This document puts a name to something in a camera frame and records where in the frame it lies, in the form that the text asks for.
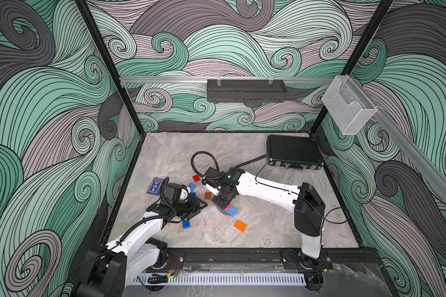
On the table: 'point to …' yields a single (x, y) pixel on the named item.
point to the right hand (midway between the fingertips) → (220, 202)
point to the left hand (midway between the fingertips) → (204, 205)
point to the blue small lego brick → (186, 224)
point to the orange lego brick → (240, 226)
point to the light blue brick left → (191, 186)
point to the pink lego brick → (228, 206)
